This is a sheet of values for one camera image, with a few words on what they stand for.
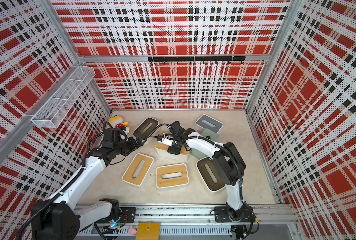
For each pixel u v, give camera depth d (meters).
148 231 0.68
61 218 0.39
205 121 1.08
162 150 0.87
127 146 0.71
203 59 0.89
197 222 0.72
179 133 0.71
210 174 0.83
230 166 0.49
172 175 0.84
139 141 0.73
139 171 0.88
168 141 0.80
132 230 0.68
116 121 1.06
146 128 1.03
